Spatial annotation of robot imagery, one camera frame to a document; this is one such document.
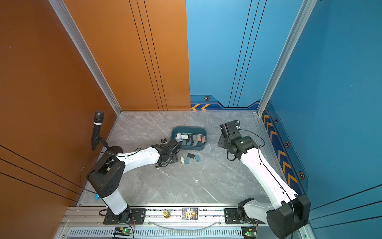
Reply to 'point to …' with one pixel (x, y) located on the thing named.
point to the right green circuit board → (249, 232)
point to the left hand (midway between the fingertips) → (173, 156)
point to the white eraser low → (185, 137)
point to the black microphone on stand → (98, 119)
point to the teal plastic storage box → (190, 138)
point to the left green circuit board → (125, 231)
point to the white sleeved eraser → (182, 160)
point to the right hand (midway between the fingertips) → (224, 140)
